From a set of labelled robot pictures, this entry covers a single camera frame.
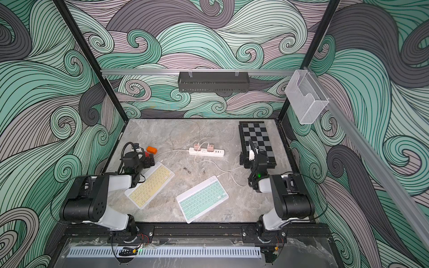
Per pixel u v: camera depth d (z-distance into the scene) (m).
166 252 0.70
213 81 0.95
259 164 0.70
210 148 0.98
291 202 0.45
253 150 0.78
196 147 0.99
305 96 0.77
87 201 0.45
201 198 0.83
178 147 1.04
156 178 0.90
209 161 0.98
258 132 1.08
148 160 0.87
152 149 1.02
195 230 0.76
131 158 0.73
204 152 1.00
